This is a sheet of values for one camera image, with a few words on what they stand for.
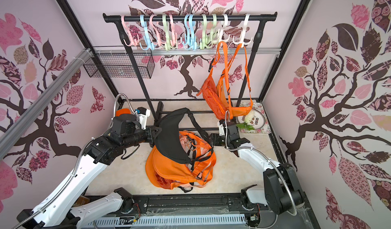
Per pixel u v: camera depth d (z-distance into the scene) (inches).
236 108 33.3
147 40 24.1
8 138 19.6
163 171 28.9
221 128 31.3
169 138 28.6
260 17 21.9
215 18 21.6
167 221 27.4
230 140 26.3
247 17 21.7
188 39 24.3
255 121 41.8
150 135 22.8
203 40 24.7
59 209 14.8
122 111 40.7
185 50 36.5
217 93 33.9
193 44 23.7
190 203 29.6
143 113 23.4
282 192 16.3
